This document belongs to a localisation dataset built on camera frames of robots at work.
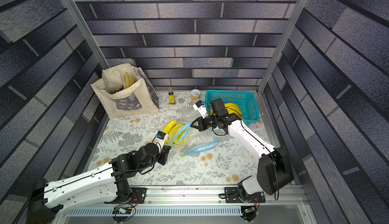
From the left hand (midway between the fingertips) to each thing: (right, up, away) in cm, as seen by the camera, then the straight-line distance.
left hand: (171, 148), depth 75 cm
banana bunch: (+2, +8, +1) cm, 8 cm away
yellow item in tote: (-31, +37, +20) cm, 53 cm away
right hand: (+9, +12, +4) cm, 16 cm away
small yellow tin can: (+12, +29, +36) cm, 48 cm away
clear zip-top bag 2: (+14, -2, +18) cm, 23 cm away
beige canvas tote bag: (-24, +26, +18) cm, 40 cm away
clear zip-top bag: (+8, +13, +1) cm, 15 cm away
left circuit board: (-26, -29, -3) cm, 39 cm away
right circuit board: (+38, -31, -2) cm, 49 cm away
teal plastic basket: (+49, +25, +35) cm, 65 cm away
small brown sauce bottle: (-5, +25, +34) cm, 43 cm away
